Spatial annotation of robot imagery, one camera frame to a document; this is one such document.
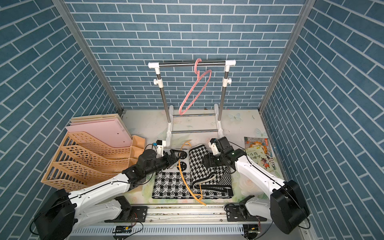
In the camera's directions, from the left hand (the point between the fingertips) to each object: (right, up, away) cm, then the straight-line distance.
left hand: (185, 157), depth 75 cm
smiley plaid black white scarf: (-5, -16, +7) cm, 18 cm away
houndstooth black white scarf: (+17, -13, +5) cm, 22 cm away
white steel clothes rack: (-14, +27, +28) cm, 41 cm away
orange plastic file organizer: (-57, -3, +4) cm, 58 cm away
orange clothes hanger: (+7, -20, -1) cm, 21 cm away
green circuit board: (-30, -35, -3) cm, 46 cm away
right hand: (+13, -4, +8) cm, 16 cm away
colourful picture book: (+47, -1, +21) cm, 51 cm away
